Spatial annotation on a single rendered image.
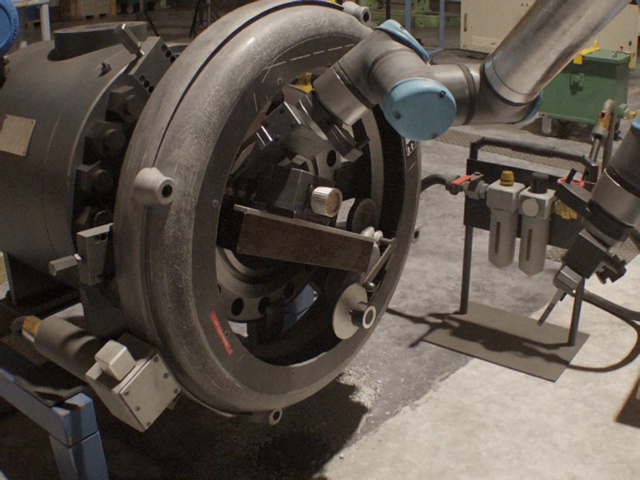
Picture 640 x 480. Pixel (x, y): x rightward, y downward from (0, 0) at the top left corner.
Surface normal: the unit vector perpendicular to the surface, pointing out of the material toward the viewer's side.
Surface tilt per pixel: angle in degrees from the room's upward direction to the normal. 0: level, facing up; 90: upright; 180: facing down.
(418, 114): 109
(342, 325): 90
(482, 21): 90
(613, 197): 78
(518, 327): 0
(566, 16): 119
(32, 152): 67
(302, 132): 129
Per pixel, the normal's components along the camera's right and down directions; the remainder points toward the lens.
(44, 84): -0.38, -0.54
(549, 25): -0.78, 0.53
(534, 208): -0.59, 0.30
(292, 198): -0.55, -0.12
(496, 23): -0.80, 0.23
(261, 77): 0.80, 0.22
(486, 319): -0.01, -0.93
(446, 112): 0.18, 0.65
